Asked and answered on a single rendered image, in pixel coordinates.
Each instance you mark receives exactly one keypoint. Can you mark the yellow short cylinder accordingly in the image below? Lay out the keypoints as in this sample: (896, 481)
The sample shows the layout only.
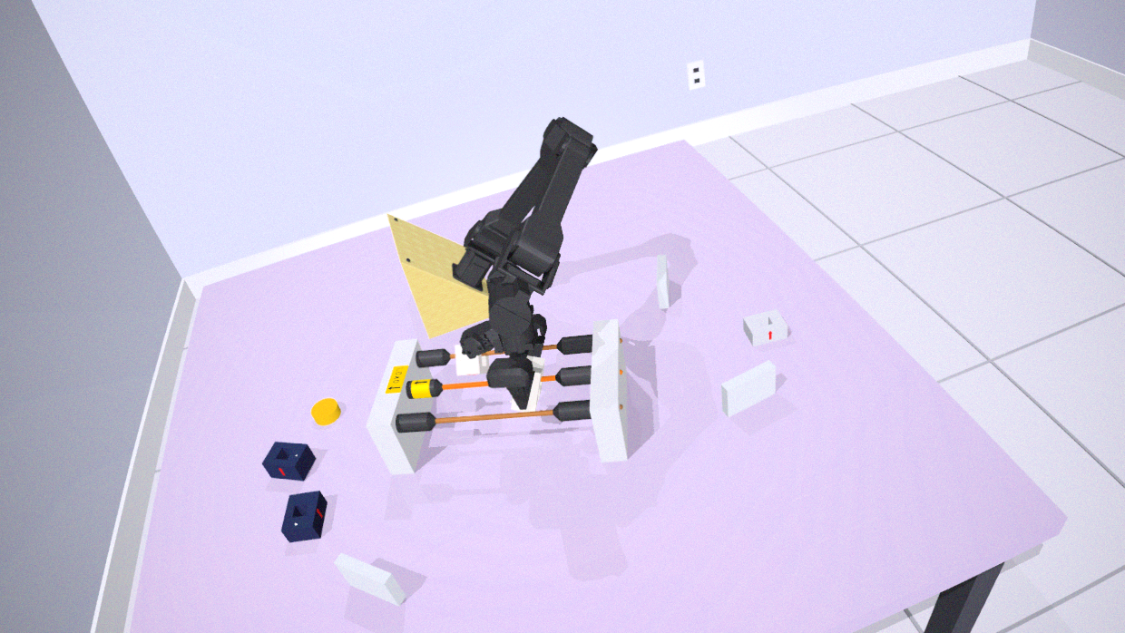
(325, 411)

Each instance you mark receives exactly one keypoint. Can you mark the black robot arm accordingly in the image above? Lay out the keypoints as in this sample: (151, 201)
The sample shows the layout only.
(505, 239)

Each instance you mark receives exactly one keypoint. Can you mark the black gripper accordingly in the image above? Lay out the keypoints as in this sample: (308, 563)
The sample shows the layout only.
(515, 373)

